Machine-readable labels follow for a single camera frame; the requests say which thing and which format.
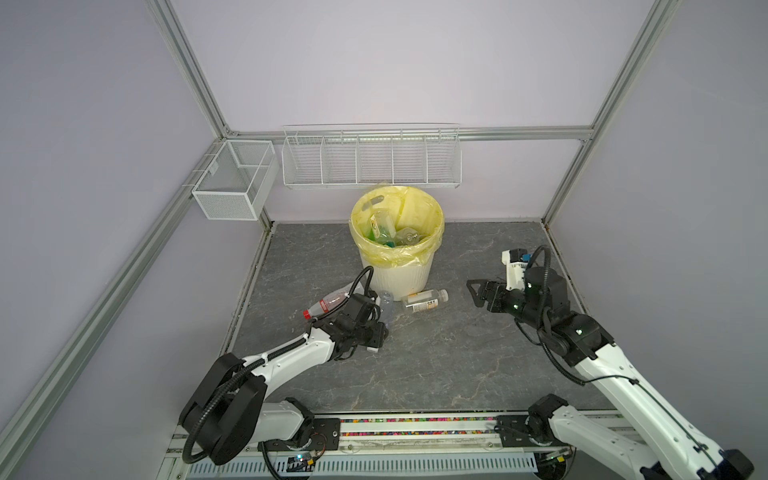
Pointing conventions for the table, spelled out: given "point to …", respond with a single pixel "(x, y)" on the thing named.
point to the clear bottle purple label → (387, 302)
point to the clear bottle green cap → (383, 228)
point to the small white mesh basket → (237, 180)
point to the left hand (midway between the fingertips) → (380, 335)
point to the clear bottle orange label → (428, 300)
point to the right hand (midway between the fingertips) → (481, 285)
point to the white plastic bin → (400, 280)
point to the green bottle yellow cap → (386, 242)
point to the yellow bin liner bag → (410, 208)
